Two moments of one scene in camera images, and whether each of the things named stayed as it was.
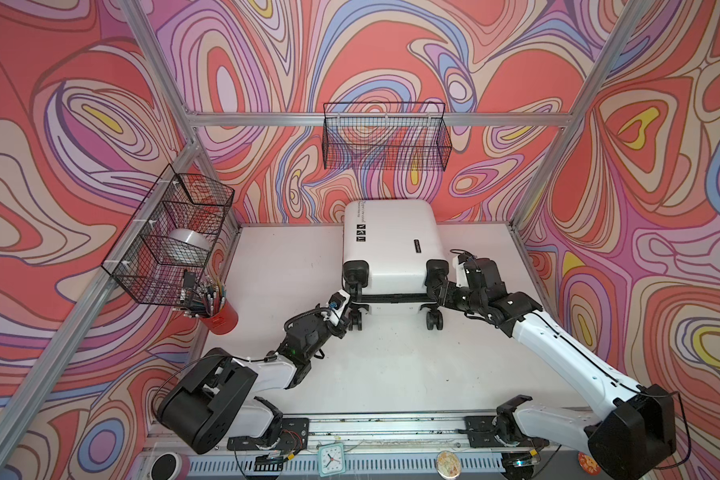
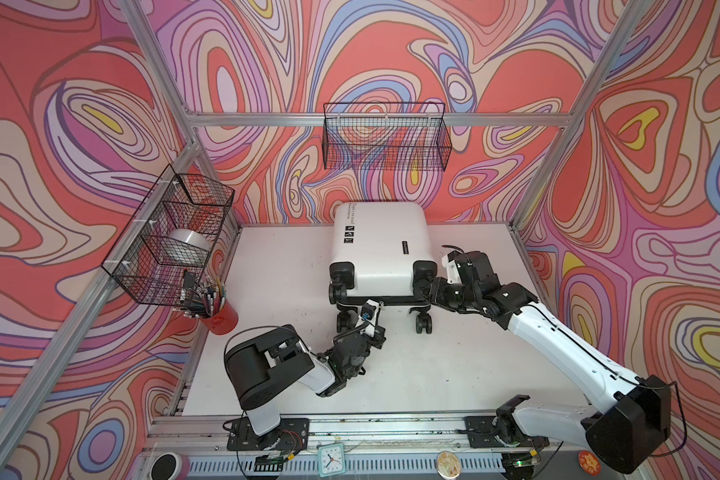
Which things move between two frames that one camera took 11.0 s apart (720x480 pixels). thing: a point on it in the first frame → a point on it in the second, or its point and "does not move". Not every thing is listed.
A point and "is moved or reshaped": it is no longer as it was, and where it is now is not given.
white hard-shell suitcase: x=393 y=249 is moved or reshaped
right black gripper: x=446 y=289 does not move
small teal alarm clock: x=331 y=460 does not move
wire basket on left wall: x=166 y=249 does not move
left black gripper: x=340 y=329 → x=376 y=340
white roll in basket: x=187 y=247 does not move
